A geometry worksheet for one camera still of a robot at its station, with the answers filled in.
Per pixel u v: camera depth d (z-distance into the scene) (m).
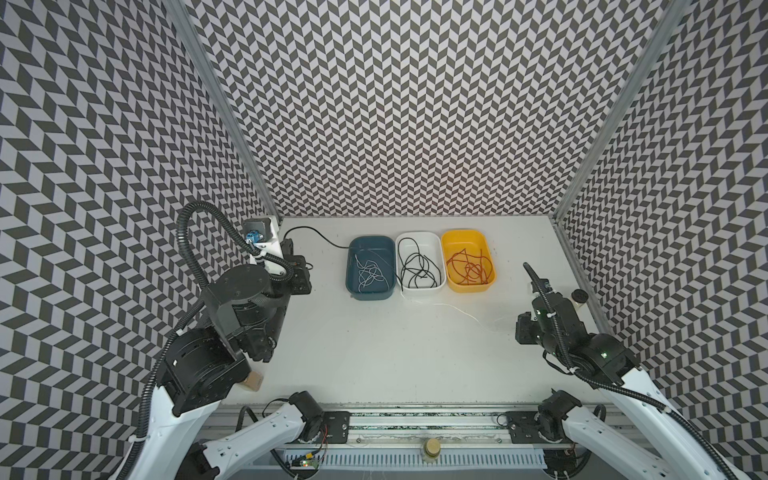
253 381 0.77
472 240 1.09
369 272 1.01
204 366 0.32
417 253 1.04
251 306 0.33
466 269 0.96
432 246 1.07
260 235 0.40
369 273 1.01
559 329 0.52
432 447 0.59
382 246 1.08
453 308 0.74
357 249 1.05
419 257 1.05
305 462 0.67
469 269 0.97
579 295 0.87
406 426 0.75
